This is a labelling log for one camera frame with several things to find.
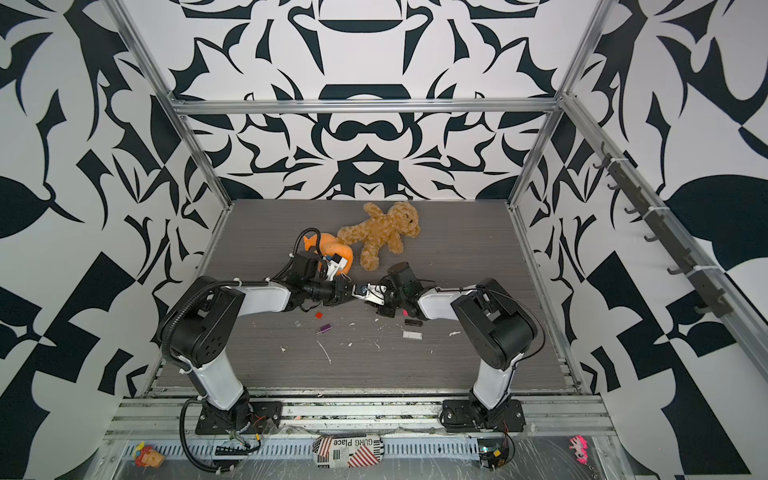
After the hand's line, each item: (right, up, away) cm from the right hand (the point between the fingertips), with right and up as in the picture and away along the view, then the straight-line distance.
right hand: (368, 290), depth 94 cm
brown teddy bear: (0, +18, +9) cm, 20 cm away
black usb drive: (+13, -9, -4) cm, 17 cm away
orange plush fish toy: (-12, +13, +3) cm, 18 cm away
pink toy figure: (+50, -32, -23) cm, 64 cm away
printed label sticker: (-5, -31, -26) cm, 41 cm away
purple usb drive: (-12, -10, -4) cm, 17 cm away
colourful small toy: (-48, -32, -26) cm, 63 cm away
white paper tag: (+13, -12, -6) cm, 19 cm away
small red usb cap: (-15, -7, -2) cm, 17 cm away
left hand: (-2, +1, -4) cm, 4 cm away
